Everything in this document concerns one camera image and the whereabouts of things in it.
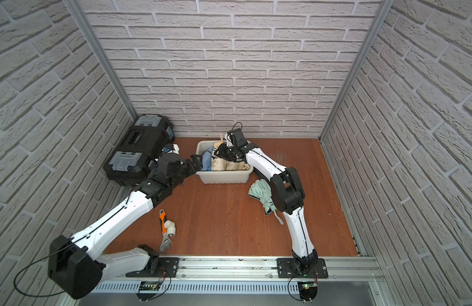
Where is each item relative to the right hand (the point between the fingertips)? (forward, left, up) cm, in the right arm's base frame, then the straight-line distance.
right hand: (219, 152), depth 94 cm
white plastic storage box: (-11, -1, -5) cm, 12 cm away
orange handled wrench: (-38, +23, -13) cm, 46 cm away
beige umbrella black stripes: (-8, 0, 0) cm, 8 cm away
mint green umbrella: (-18, -20, -8) cm, 28 cm away
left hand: (-11, +7, +11) cm, 17 cm away
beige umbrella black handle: (-3, -10, -8) cm, 13 cm away
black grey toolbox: (-6, +41, +5) cm, 41 cm away
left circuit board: (-53, +28, -16) cm, 62 cm away
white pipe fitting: (-32, +22, -10) cm, 40 cm away
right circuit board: (-58, -33, -15) cm, 69 cm away
